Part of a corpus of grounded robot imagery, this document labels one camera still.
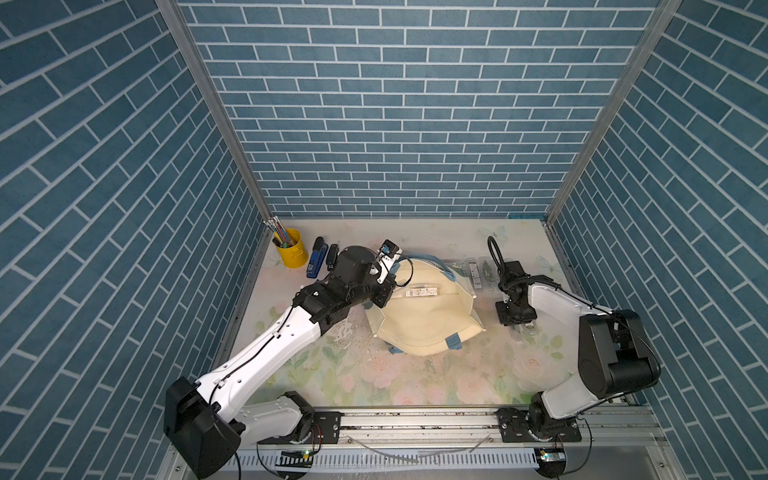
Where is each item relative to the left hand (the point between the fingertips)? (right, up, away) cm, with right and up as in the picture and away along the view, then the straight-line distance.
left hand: (402, 278), depth 74 cm
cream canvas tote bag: (+9, -12, +17) cm, 23 cm away
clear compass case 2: (+39, -17, +16) cm, 45 cm away
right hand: (+35, -15, +18) cm, 42 cm away
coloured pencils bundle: (-40, +11, +25) cm, 49 cm away
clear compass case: (+7, -7, +21) cm, 23 cm away
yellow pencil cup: (-36, +4, +25) cm, 44 cm away
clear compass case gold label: (+25, -2, +28) cm, 37 cm away
